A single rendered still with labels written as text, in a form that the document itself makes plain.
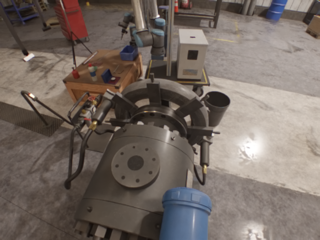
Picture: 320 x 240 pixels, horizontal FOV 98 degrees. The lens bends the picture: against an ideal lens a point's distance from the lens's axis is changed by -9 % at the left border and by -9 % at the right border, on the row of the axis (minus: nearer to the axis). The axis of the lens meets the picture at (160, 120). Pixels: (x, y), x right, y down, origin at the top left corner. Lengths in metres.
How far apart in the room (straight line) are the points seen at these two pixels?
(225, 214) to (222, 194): 0.18
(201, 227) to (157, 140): 0.44
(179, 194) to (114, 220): 0.28
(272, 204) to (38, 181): 2.36
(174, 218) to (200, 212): 0.08
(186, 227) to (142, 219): 0.21
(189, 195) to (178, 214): 0.06
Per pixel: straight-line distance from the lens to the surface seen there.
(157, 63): 2.66
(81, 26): 4.86
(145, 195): 0.68
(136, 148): 0.72
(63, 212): 1.79
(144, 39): 1.90
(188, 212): 0.52
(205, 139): 1.32
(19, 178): 2.23
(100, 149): 1.91
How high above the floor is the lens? 1.53
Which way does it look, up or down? 48 degrees down
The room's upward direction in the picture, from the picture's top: straight up
